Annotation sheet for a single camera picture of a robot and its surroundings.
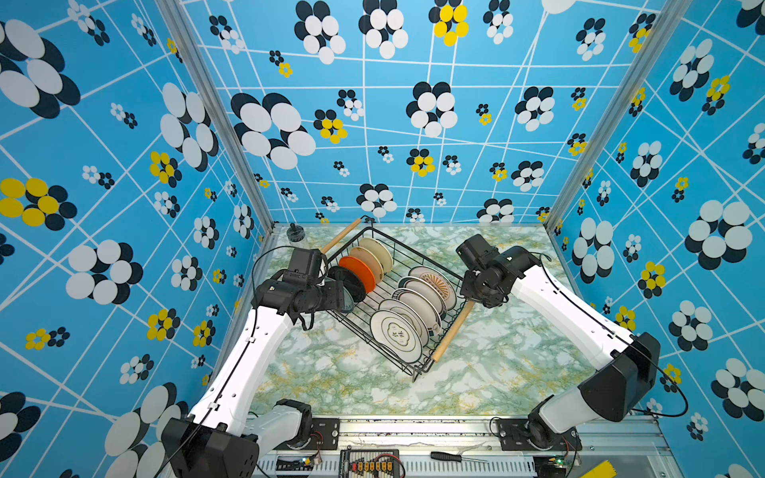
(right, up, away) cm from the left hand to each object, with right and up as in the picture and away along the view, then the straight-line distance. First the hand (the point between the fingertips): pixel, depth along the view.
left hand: (332, 293), depth 77 cm
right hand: (+37, 0, +3) cm, 37 cm away
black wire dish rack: (+5, -11, +16) cm, 20 cm away
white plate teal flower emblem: (+17, -12, +5) cm, 22 cm away
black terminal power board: (+10, -38, -9) cm, 41 cm away
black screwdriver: (+30, -38, -7) cm, 49 cm away
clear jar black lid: (-18, +17, +27) cm, 37 cm away
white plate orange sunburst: (+30, +2, +11) cm, 32 cm away
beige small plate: (+8, +9, +15) cm, 19 cm away
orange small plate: (+7, +5, +13) cm, 16 cm away
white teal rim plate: (+20, -6, +6) cm, 22 cm away
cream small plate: (+13, +10, +17) cm, 24 cm away
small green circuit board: (-5, -40, -7) cm, 41 cm away
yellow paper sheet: (+65, -40, -9) cm, 76 cm away
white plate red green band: (+23, -3, +6) cm, 24 cm away
